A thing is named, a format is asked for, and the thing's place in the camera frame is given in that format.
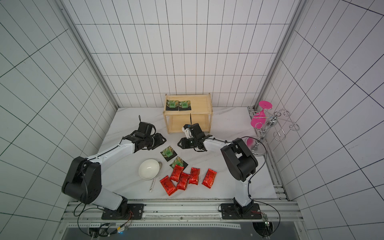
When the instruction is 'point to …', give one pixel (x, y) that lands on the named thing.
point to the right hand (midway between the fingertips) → (175, 145)
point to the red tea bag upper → (176, 172)
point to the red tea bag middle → (182, 181)
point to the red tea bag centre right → (194, 176)
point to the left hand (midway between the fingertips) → (162, 143)
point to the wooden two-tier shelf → (201, 112)
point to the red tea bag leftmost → (168, 185)
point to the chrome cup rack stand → (275, 120)
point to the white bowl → (148, 169)
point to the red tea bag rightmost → (209, 178)
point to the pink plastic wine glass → (259, 119)
